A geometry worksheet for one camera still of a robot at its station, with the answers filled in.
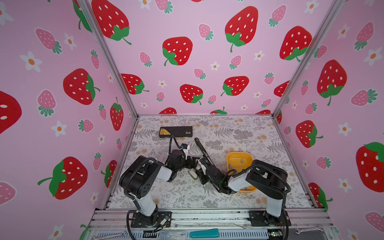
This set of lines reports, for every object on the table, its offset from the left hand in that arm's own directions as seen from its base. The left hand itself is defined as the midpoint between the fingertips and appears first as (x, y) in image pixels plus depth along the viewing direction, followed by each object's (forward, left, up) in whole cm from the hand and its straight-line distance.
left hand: (195, 157), depth 93 cm
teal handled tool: (-39, -9, -3) cm, 40 cm away
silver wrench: (-37, -61, -3) cm, 71 cm away
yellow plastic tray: (0, -29, -5) cm, 29 cm away
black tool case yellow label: (+22, +12, -1) cm, 25 cm away
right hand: (-8, -1, -3) cm, 9 cm away
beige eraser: (-11, +1, 0) cm, 11 cm away
